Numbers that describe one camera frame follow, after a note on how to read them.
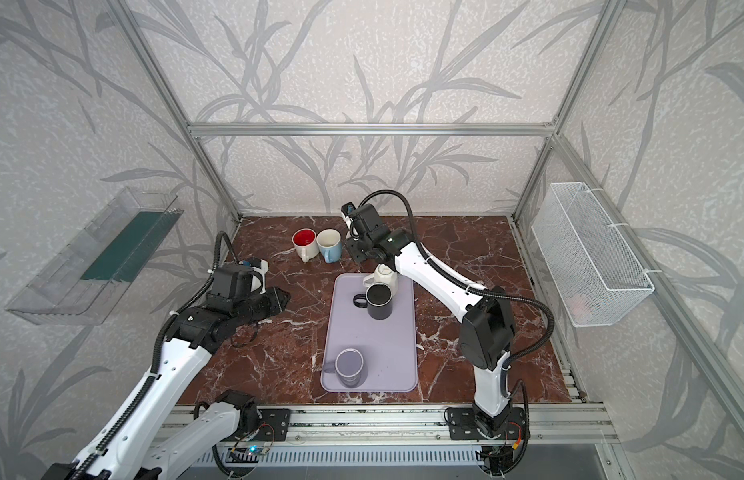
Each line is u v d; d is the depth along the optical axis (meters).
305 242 1.07
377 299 0.86
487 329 0.47
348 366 0.76
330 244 1.00
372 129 0.98
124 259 0.62
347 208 0.73
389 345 0.87
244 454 0.72
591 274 0.62
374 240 0.62
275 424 0.73
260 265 0.69
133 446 0.39
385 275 0.91
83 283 0.64
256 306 0.63
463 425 0.73
